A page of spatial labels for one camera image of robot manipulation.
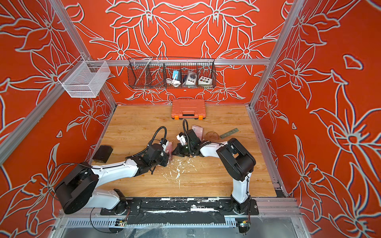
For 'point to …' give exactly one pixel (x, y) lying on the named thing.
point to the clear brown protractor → (212, 136)
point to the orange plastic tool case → (188, 108)
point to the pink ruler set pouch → (169, 150)
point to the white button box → (205, 81)
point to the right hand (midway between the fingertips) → (168, 154)
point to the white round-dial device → (191, 79)
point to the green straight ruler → (228, 133)
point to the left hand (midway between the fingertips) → (169, 153)
